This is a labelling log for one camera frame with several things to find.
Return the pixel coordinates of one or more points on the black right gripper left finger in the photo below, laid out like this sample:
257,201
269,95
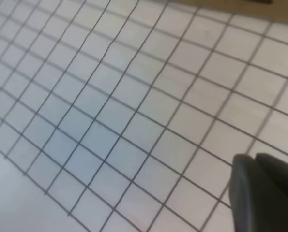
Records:
257,204

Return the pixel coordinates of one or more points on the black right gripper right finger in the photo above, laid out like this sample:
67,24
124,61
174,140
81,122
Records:
276,169

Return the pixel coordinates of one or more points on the brown cardboard shoebox shell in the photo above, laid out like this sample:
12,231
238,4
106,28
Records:
276,10

